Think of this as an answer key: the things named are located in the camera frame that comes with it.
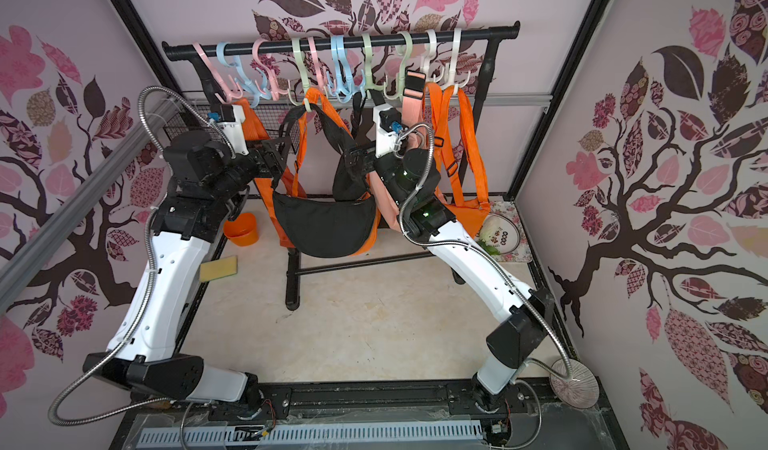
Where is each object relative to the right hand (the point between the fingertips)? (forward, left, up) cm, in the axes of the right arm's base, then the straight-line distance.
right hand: (367, 117), depth 59 cm
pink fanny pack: (-6, -3, -20) cm, 21 cm away
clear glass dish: (-41, -52, -53) cm, 85 cm away
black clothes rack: (-5, +28, -51) cm, 58 cm away
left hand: (0, +20, -6) cm, 21 cm away
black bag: (-6, +11, -27) cm, 30 cm away
